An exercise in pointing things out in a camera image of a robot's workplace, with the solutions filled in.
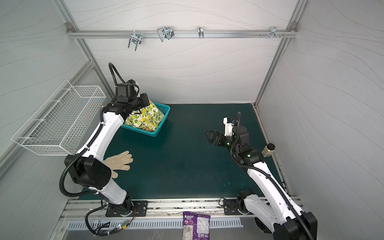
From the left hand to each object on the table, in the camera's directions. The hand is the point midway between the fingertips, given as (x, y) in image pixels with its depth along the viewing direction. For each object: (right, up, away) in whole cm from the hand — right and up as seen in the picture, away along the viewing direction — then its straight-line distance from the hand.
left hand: (151, 95), depth 82 cm
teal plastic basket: (+2, -7, +27) cm, 28 cm away
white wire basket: (-39, -16, -13) cm, 44 cm away
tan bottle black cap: (+67, -31, +4) cm, 74 cm away
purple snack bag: (+25, -62, -15) cm, 68 cm away
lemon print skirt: (-5, -13, +9) cm, 16 cm away
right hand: (+35, -18, -6) cm, 39 cm away
